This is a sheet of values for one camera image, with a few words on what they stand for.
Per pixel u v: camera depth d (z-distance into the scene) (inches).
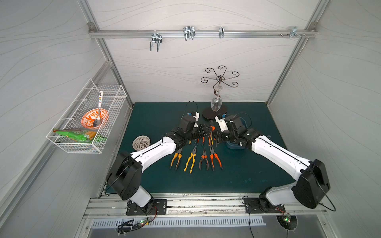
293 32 30.1
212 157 35.5
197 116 30.3
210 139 30.8
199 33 31.3
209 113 44.8
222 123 28.4
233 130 24.3
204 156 35.6
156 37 30.8
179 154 35.7
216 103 37.5
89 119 26.4
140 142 37.5
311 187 15.8
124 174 16.7
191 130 25.7
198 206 29.5
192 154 35.7
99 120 25.9
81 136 21.2
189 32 30.0
